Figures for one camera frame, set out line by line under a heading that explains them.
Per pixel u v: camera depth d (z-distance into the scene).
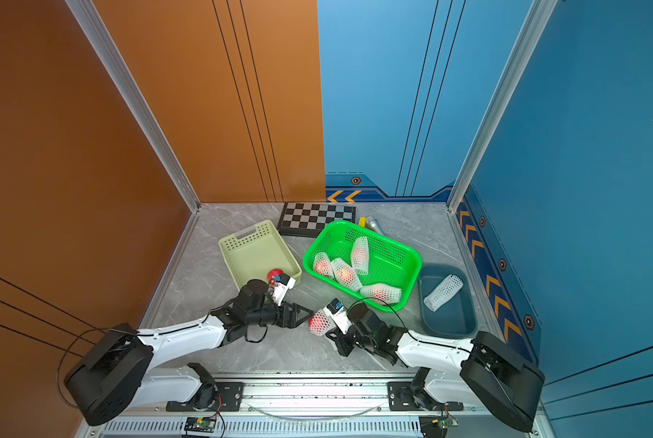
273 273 0.95
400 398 0.72
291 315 0.74
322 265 0.92
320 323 0.78
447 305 0.89
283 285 0.77
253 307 0.68
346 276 0.91
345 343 0.72
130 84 0.83
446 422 0.70
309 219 1.12
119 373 0.42
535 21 0.71
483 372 0.42
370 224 1.09
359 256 0.96
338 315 0.72
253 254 1.05
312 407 0.73
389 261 1.00
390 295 0.85
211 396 0.68
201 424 0.72
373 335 0.64
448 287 0.89
